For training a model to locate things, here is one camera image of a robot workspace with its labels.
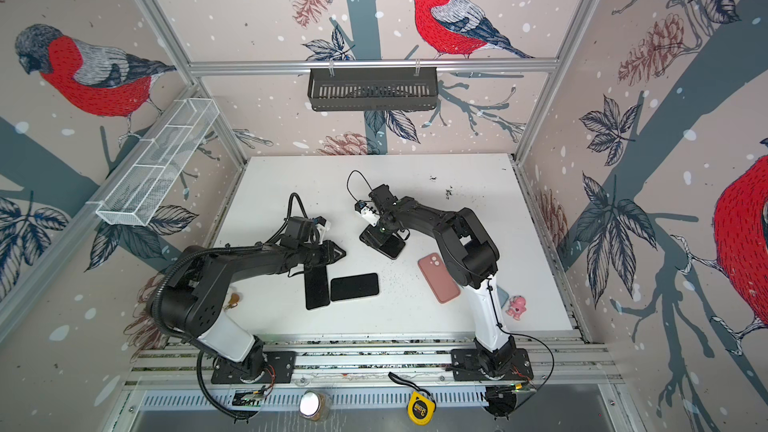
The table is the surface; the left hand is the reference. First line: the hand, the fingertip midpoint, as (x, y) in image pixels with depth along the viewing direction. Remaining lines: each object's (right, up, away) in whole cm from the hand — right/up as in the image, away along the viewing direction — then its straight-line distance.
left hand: (342, 254), depth 91 cm
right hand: (+10, +4, +8) cm, 13 cm away
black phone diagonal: (+13, +5, -3) cm, 14 cm away
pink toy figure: (+50, -12, -10) cm, 53 cm away
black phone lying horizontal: (+4, -9, -3) cm, 10 cm away
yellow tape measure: (+22, -29, -24) cm, 44 cm away
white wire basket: (-47, +23, -17) cm, 55 cm away
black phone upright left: (-8, -9, -3) cm, 12 cm away
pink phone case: (+31, -8, -3) cm, 32 cm away
